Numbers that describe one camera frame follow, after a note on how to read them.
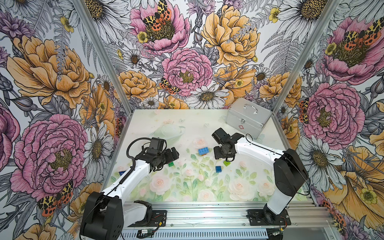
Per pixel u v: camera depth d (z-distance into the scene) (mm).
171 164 917
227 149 653
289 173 464
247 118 983
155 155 660
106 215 405
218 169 896
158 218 734
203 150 951
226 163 928
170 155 765
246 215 729
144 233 728
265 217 675
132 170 520
